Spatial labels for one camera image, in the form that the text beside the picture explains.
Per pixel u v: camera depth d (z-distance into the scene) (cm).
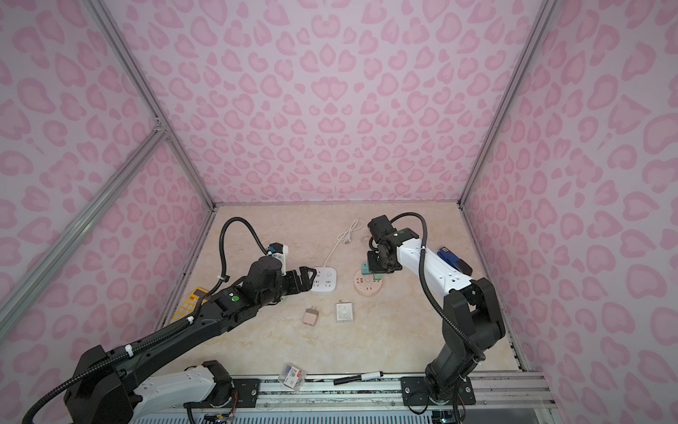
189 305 90
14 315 51
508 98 86
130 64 77
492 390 75
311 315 87
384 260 73
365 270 92
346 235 107
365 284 93
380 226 69
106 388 38
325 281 93
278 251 71
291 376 75
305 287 71
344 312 86
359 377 75
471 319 45
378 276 86
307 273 72
